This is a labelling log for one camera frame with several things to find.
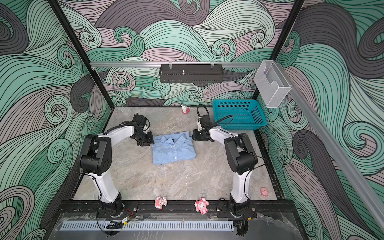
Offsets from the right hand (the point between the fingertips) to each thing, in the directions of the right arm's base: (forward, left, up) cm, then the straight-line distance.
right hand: (194, 136), depth 98 cm
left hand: (-5, +27, +1) cm, 28 cm away
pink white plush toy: (-39, +18, +1) cm, 43 cm away
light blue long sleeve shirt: (-9, +15, +1) cm, 17 cm away
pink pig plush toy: (-41, -3, +1) cm, 41 cm away
